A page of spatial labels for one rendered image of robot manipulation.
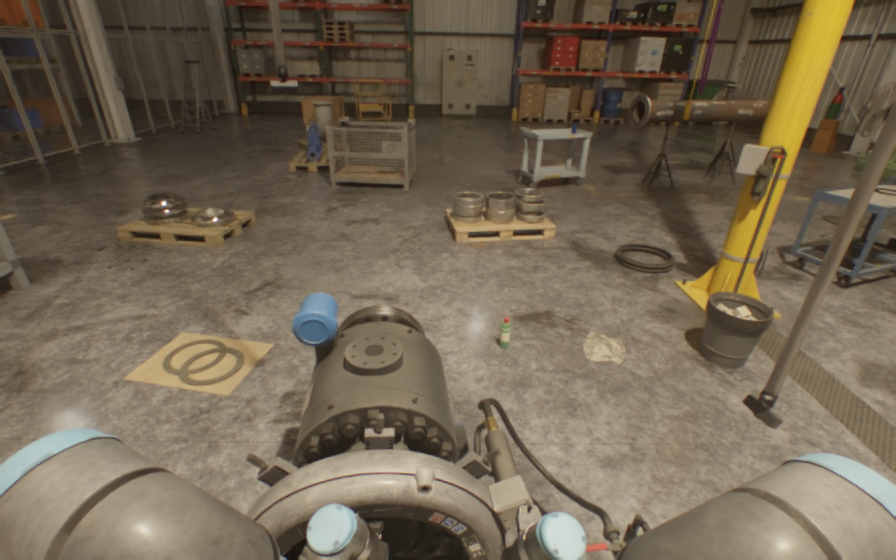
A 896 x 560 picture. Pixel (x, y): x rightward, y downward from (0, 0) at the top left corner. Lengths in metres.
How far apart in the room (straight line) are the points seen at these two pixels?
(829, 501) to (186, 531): 0.55
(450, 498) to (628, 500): 1.42
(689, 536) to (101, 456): 0.53
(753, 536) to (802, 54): 3.81
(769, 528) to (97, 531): 0.54
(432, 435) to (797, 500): 1.18
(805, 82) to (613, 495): 3.06
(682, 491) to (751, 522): 2.19
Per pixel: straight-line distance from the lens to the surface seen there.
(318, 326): 1.72
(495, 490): 1.38
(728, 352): 3.58
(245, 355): 3.40
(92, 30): 13.08
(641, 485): 2.60
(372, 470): 1.19
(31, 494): 0.54
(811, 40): 4.10
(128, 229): 5.95
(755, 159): 4.08
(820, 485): 0.54
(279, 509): 1.28
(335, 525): 1.00
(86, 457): 0.54
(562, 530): 1.01
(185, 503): 0.48
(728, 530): 0.48
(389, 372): 1.59
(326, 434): 1.52
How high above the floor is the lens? 1.89
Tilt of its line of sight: 27 degrees down
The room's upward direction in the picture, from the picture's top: 1 degrees clockwise
